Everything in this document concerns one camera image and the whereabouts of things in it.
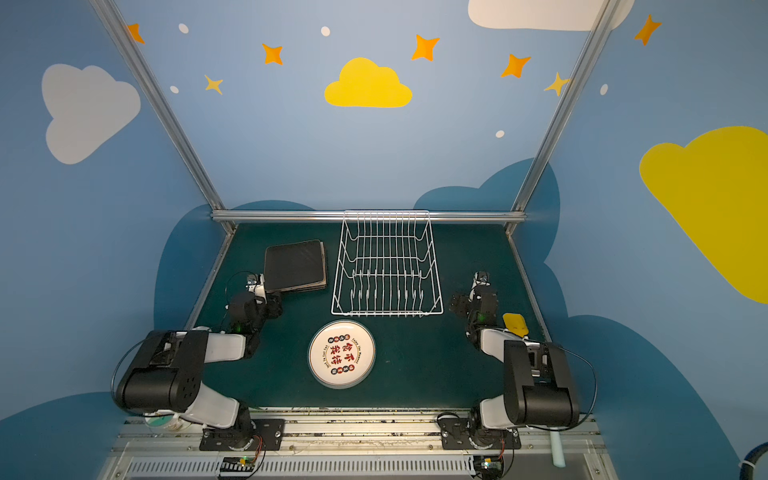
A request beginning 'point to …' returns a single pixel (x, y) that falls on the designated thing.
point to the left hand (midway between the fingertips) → (266, 292)
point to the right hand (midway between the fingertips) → (474, 292)
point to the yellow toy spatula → (515, 324)
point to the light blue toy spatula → (557, 449)
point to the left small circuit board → (237, 464)
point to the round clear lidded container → (165, 423)
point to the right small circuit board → (489, 466)
